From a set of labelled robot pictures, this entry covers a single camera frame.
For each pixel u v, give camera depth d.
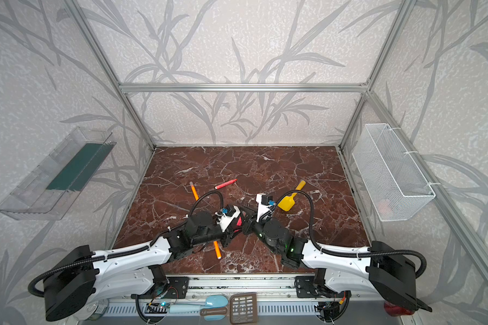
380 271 0.41
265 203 0.63
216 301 0.71
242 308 0.71
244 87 0.95
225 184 1.04
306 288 0.72
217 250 0.82
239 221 0.72
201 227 0.59
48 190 0.64
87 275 0.41
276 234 0.54
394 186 0.61
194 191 1.01
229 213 0.66
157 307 0.72
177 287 0.74
